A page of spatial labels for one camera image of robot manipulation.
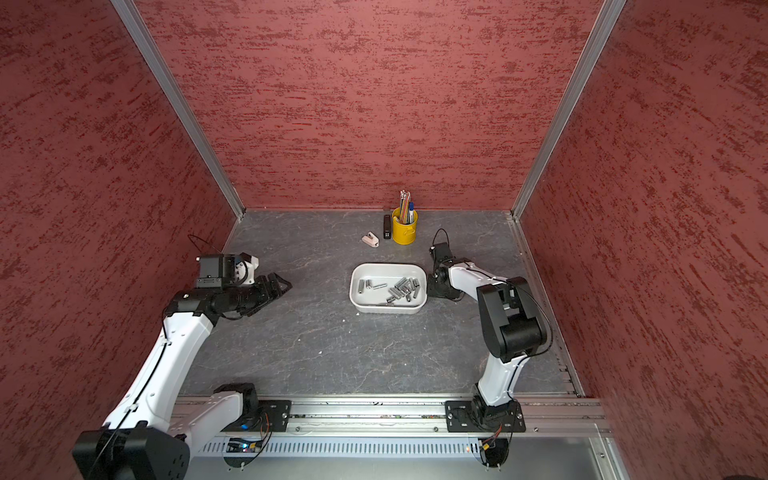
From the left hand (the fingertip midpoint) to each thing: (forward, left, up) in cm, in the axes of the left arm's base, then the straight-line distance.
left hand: (281, 298), depth 78 cm
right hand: (+10, -45, -16) cm, 49 cm away
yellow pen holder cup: (+32, -34, -11) cm, 48 cm away
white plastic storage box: (+12, -28, -16) cm, 35 cm away
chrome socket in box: (+16, -34, -16) cm, 40 cm away
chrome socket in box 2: (+12, -36, -16) cm, 41 cm away
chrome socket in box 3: (+8, -29, -15) cm, 34 cm away
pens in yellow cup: (+37, -35, -6) cm, 51 cm away
